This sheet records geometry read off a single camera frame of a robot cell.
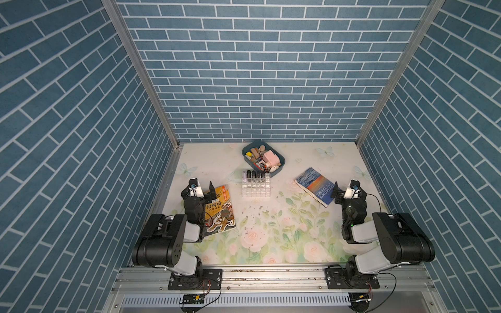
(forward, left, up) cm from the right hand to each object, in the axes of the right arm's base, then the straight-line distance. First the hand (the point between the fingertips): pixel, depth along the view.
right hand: (349, 185), depth 89 cm
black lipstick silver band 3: (+5, +40, -3) cm, 41 cm away
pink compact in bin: (+16, +36, -4) cm, 40 cm away
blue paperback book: (+4, +12, -9) cm, 16 cm away
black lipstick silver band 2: (+4, +43, -3) cm, 43 cm away
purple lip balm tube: (+4, +50, -4) cm, 50 cm away
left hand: (-5, +67, +1) cm, 67 cm away
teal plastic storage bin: (+22, +48, -7) cm, 53 cm away
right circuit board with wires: (-43, +1, -12) cm, 45 cm away
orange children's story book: (-15, +60, -10) cm, 62 cm away
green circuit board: (-47, +63, -14) cm, 80 cm away
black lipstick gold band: (+4, +48, -3) cm, 48 cm away
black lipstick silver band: (+4, +45, -3) cm, 45 cm away
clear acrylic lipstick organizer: (+1, +44, -9) cm, 45 cm away
